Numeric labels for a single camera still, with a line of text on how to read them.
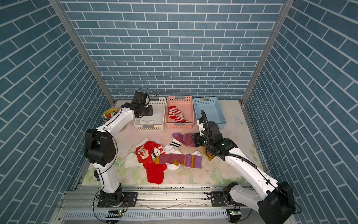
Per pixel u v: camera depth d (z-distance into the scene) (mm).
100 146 502
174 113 1079
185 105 1195
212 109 1188
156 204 736
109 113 965
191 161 865
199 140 693
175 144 955
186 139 934
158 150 889
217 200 736
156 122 1042
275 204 380
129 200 741
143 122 1062
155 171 827
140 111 705
